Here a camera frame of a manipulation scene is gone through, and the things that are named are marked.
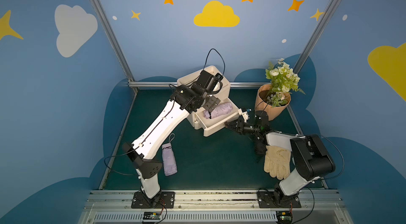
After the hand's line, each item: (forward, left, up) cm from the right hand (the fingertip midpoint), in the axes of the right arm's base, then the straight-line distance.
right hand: (228, 124), depth 88 cm
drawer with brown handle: (+3, +9, -3) cm, 10 cm away
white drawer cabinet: (+17, +2, +10) cm, 20 cm away
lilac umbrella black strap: (+10, +4, +1) cm, 11 cm away
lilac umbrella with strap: (-19, +32, -9) cm, 38 cm away
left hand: (+2, +13, +23) cm, 27 cm away
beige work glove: (-15, -28, -12) cm, 34 cm away
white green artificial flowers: (+19, -29, +17) cm, 39 cm away
